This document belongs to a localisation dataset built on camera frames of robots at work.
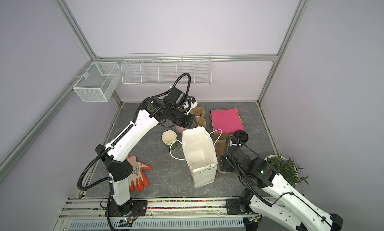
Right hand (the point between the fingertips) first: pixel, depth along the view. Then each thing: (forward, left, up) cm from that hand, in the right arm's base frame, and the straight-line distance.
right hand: (228, 157), depth 72 cm
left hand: (+11, +16, +11) cm, 22 cm away
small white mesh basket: (+50, +80, +7) cm, 94 cm away
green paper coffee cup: (+16, +32, -8) cm, 37 cm away
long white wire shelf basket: (+58, +36, +12) cm, 69 cm away
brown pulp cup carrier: (+3, +4, +6) cm, 8 cm away
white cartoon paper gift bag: (+12, +14, -18) cm, 26 cm away
